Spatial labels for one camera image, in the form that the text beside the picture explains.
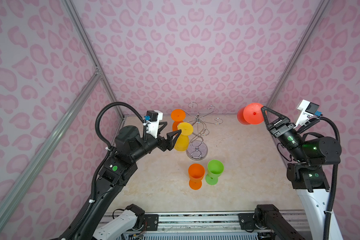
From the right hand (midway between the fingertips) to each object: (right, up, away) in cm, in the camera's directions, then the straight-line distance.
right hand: (261, 110), depth 49 cm
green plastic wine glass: (-8, -28, +33) cm, 44 cm away
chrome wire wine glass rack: (-17, -20, +49) cm, 55 cm away
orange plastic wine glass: (-19, -28, +28) cm, 44 cm away
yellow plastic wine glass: (-24, -6, +22) cm, 33 cm away
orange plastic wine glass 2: (-28, 0, +26) cm, 39 cm away
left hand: (-29, -5, +9) cm, 31 cm away
